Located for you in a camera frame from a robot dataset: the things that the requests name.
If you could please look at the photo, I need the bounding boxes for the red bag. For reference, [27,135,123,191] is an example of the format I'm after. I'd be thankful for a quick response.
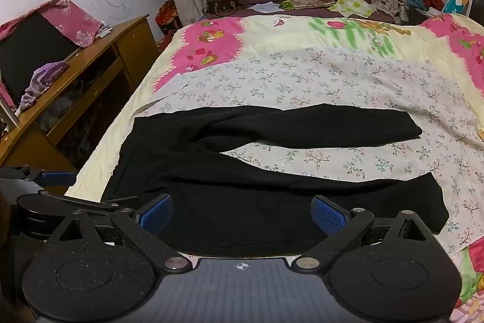
[156,0,180,34]

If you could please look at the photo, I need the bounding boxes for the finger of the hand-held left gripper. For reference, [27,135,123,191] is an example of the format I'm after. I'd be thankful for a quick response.
[0,165,77,188]
[40,190,139,212]

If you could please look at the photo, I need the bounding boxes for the green checked cloth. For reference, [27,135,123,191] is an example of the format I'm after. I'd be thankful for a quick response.
[328,0,376,18]

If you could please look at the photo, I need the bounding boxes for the cartoon printed quilt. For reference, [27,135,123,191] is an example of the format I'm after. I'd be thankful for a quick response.
[64,13,484,323]

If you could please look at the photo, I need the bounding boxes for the purple cloth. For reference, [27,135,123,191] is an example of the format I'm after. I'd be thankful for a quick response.
[19,61,70,110]

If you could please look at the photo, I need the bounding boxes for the pink floral cloth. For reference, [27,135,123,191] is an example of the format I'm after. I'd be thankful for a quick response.
[0,0,104,47]

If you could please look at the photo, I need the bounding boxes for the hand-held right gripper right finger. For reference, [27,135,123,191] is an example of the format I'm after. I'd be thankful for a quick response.
[291,195,433,274]

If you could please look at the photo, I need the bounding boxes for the black monitor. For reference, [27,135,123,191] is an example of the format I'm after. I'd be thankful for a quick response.
[0,12,82,100]

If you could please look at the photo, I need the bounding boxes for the white floral bed sheet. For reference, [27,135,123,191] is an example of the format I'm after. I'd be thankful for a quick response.
[134,47,484,255]

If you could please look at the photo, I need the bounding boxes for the black pants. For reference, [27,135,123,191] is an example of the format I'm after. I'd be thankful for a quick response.
[102,104,450,259]

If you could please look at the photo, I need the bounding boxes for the white paper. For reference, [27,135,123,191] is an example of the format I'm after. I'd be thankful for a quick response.
[250,2,284,14]

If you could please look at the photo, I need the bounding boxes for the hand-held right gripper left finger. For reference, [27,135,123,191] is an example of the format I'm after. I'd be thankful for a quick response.
[57,193,193,272]

